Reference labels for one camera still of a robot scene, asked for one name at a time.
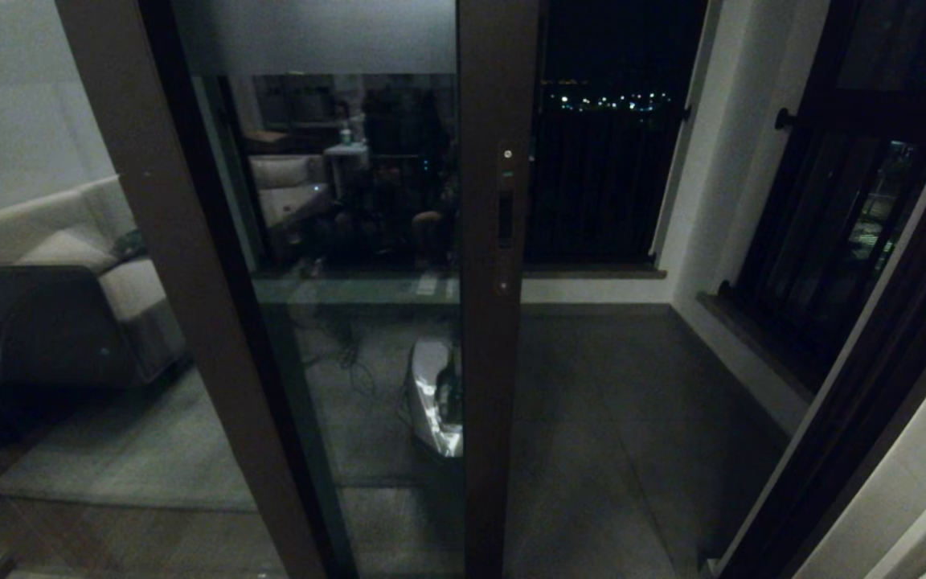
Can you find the brown framed sliding glass door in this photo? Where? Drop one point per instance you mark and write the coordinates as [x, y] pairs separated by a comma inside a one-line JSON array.
[[487, 362]]

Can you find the grey stone balcony sill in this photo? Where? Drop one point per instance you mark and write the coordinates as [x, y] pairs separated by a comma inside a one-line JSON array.
[[592, 272]]

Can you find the black metal balcony railing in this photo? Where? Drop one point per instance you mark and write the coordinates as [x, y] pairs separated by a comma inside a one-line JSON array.
[[608, 185]]

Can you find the brown framed fixed glass door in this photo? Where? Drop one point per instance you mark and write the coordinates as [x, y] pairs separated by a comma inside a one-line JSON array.
[[178, 241]]

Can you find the grey stone side window sill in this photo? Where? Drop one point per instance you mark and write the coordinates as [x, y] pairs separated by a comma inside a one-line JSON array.
[[752, 342]]

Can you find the dark door jamb frame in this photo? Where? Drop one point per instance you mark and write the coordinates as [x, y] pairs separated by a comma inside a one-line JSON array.
[[857, 418]]

